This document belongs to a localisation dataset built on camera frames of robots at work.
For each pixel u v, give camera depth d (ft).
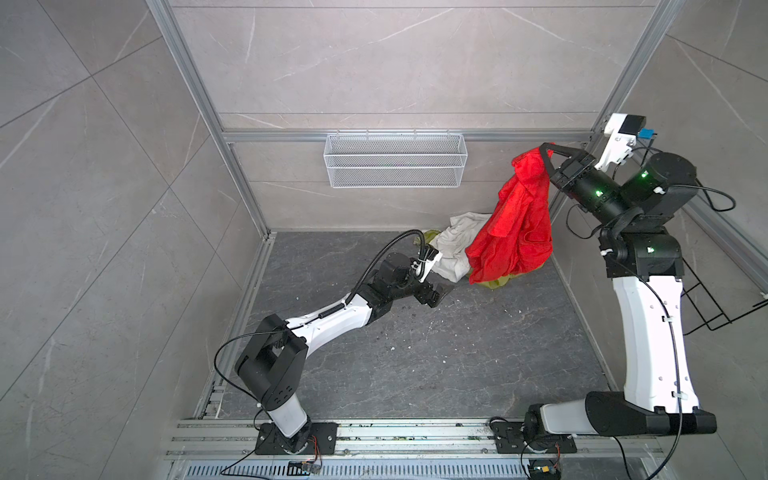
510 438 2.40
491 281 3.31
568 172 1.52
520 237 2.31
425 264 2.25
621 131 1.49
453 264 3.39
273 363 1.46
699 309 2.08
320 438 2.40
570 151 1.63
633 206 1.35
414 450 2.39
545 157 1.75
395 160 3.29
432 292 2.36
